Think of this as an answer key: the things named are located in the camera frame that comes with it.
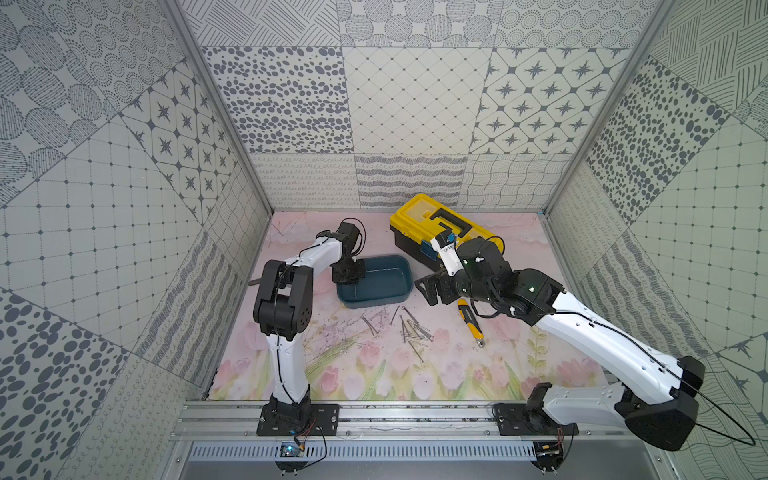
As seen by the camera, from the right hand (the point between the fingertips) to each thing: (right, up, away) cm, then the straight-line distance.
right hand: (433, 278), depth 70 cm
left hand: (-22, -3, +27) cm, 35 cm away
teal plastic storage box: (-12, -5, +33) cm, 36 cm away
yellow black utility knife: (+14, -16, +20) cm, 29 cm away
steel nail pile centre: (-1, -19, +19) cm, 27 cm away
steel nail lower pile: (-3, -24, +15) cm, 28 cm away
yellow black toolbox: (-3, +15, +24) cm, 28 cm away
